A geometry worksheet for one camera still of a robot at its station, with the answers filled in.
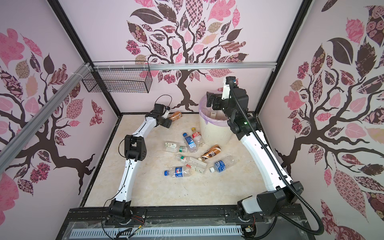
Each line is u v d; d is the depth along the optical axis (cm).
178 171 83
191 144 95
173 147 95
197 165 90
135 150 71
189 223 73
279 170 40
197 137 103
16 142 52
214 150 92
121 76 95
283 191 38
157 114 88
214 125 80
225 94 58
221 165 85
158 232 70
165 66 93
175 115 113
